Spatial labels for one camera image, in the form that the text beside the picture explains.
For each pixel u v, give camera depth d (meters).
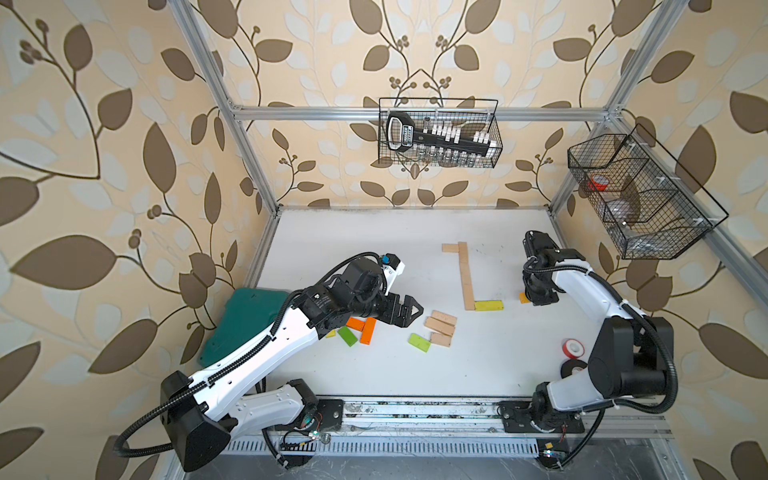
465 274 1.02
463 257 1.06
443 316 0.91
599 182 0.81
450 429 0.74
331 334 0.53
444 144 0.85
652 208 0.73
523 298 0.77
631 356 0.43
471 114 0.91
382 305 0.61
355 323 0.89
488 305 0.94
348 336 0.88
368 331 0.89
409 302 0.62
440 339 0.87
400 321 0.61
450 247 1.10
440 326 0.89
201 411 0.38
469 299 0.96
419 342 0.86
